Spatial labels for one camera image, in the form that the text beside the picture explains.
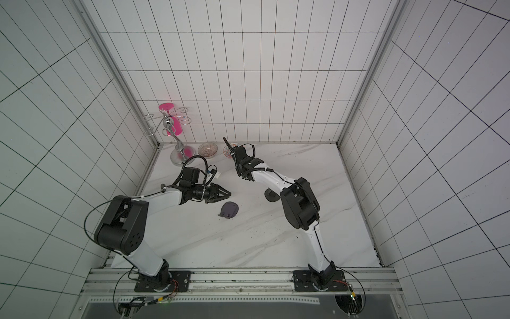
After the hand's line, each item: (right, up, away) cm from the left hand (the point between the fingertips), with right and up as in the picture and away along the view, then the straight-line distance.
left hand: (227, 197), depth 86 cm
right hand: (+11, +16, +14) cm, 24 cm away
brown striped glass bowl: (-16, +22, +28) cm, 39 cm away
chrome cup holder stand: (-31, +19, +27) cm, 45 cm away
